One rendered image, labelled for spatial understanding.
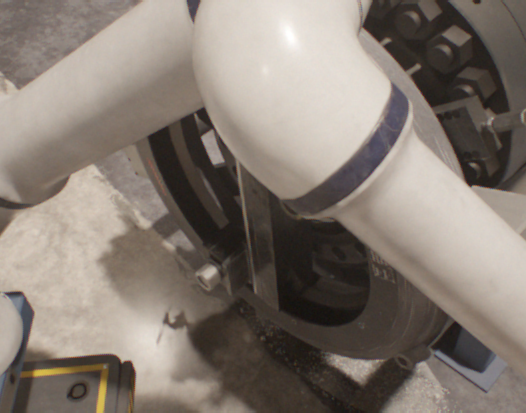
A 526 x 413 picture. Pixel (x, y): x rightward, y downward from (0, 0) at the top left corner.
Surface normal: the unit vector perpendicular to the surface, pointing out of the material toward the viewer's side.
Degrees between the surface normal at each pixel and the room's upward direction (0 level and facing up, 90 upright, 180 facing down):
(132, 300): 0
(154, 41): 66
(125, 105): 90
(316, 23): 34
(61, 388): 0
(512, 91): 59
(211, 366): 0
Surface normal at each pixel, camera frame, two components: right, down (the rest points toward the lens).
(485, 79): 0.52, -0.06
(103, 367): -0.04, -0.66
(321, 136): 0.10, 0.32
